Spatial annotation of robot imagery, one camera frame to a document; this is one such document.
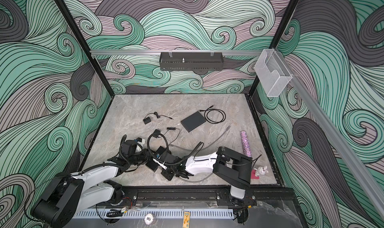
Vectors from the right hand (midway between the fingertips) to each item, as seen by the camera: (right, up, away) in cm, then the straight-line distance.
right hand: (163, 170), depth 83 cm
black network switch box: (-4, +6, -6) cm, 10 cm away
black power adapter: (-14, +27, +19) cm, 36 cm away
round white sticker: (-3, -13, -19) cm, 23 cm away
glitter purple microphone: (+49, +11, +5) cm, 51 cm away
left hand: (-5, +8, +4) cm, 10 cm away
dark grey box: (+17, +25, +21) cm, 37 cm away
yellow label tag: (+13, -16, -16) cm, 26 cm away
